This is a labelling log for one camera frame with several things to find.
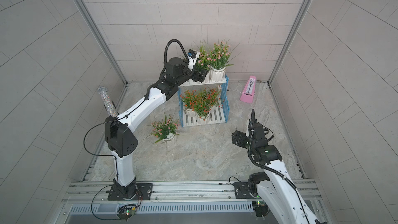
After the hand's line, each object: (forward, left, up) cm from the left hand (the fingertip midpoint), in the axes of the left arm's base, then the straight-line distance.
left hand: (205, 63), depth 78 cm
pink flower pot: (-25, +20, -23) cm, 39 cm away
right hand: (-27, -17, -26) cm, 41 cm away
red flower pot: (-7, +9, -20) cm, 23 cm away
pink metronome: (+4, -29, -28) cm, 40 cm away
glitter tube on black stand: (-17, +48, -14) cm, 53 cm away
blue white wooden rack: (-10, -10, -33) cm, 35 cm away
